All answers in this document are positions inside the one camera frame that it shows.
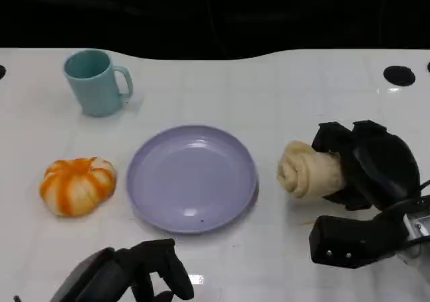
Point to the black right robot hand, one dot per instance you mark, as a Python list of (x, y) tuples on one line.
[(383, 167)]

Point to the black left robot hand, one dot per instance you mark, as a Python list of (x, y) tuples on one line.
[(111, 275)]

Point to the beige towel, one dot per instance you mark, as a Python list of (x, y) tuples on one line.
[(309, 171)]

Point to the orange and white toy bread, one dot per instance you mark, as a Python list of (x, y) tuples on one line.
[(77, 188)]

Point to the lilac plate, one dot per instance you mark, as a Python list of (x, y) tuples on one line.
[(191, 181)]

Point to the pale green mug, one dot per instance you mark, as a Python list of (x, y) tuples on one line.
[(97, 94)]

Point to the black backdrop cloth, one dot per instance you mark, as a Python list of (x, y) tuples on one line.
[(215, 13)]

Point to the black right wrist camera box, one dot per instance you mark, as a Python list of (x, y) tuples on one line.
[(352, 238)]

